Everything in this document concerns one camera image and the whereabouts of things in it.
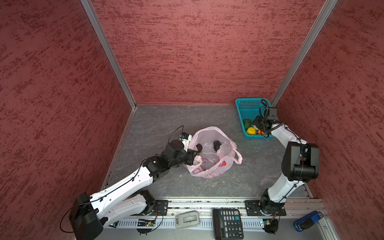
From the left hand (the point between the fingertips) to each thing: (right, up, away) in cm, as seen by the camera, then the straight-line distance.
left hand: (197, 155), depth 75 cm
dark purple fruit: (+1, +1, +17) cm, 18 cm away
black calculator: (+14, -30, -7) cm, 34 cm away
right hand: (+39, +16, +21) cm, 47 cm away
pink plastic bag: (+8, -9, +15) cm, 19 cm away
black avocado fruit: (+13, +2, +18) cm, 23 cm away
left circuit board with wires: (-26, -33, -2) cm, 42 cm away
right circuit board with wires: (+36, -33, -4) cm, 49 cm away
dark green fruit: (+36, +16, +27) cm, 48 cm away
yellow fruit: (+37, +11, +25) cm, 46 cm away
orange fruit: (+45, +9, +28) cm, 54 cm away
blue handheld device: (+53, -30, -6) cm, 61 cm away
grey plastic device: (-4, -29, -6) cm, 30 cm away
